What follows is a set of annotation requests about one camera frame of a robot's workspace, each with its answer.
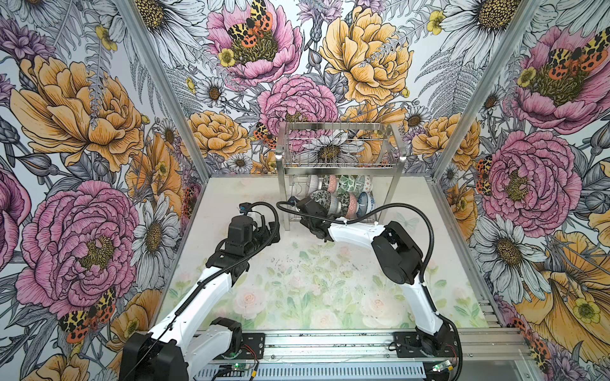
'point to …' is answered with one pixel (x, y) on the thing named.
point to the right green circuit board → (442, 366)
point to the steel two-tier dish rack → (339, 148)
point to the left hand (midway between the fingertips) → (267, 232)
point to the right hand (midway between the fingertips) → (315, 211)
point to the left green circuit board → (241, 367)
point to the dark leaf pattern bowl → (343, 201)
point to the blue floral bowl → (365, 204)
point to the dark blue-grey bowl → (314, 182)
